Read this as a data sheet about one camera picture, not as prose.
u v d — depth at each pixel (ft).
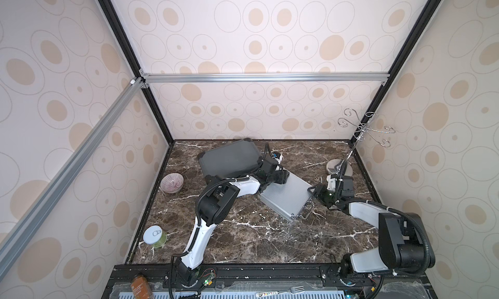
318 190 2.77
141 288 2.25
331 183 2.78
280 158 2.98
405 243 1.44
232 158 3.28
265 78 4.41
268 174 2.61
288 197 3.10
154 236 2.58
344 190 2.39
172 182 3.24
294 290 2.30
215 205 1.82
